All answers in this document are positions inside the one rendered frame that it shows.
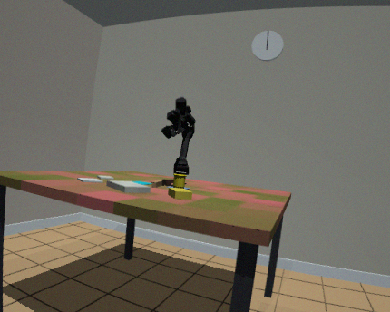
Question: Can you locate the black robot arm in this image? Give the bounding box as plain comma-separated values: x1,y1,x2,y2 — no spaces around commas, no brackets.
167,97,195,175

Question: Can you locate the yellow rectangular block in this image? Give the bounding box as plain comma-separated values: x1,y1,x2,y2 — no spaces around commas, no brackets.
168,188,192,200

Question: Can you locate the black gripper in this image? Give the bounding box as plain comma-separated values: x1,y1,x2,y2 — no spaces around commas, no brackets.
161,113,195,139

